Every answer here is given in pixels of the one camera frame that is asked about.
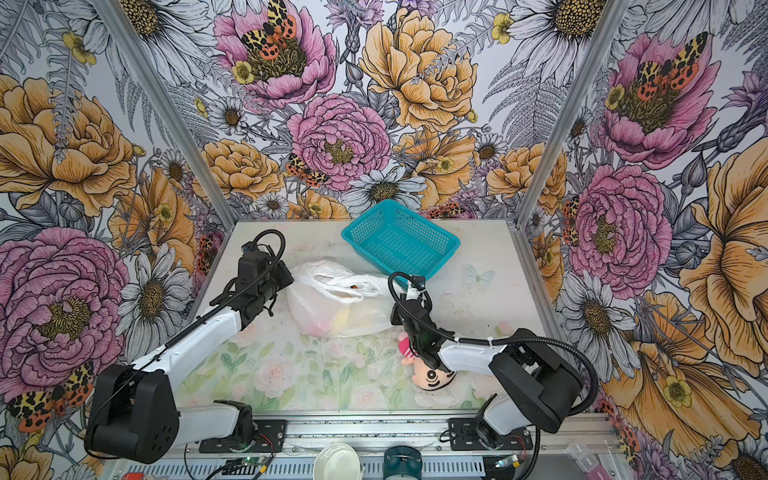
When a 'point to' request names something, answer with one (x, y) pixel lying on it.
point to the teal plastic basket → (393, 237)
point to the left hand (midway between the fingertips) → (286, 276)
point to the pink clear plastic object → (587, 461)
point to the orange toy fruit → (353, 286)
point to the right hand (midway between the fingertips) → (401, 303)
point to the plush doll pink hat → (425, 375)
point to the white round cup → (337, 461)
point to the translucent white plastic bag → (326, 299)
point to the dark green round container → (402, 460)
